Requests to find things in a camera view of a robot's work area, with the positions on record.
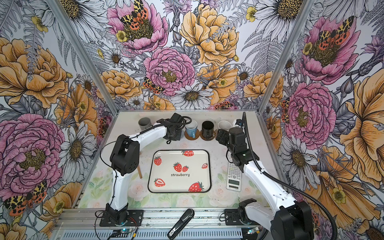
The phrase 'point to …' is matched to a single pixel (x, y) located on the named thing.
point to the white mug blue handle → (191, 128)
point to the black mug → (207, 129)
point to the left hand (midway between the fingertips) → (173, 139)
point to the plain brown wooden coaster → (187, 136)
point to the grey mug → (144, 123)
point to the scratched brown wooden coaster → (213, 135)
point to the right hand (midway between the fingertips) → (223, 136)
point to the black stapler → (185, 220)
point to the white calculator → (234, 178)
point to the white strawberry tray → (180, 171)
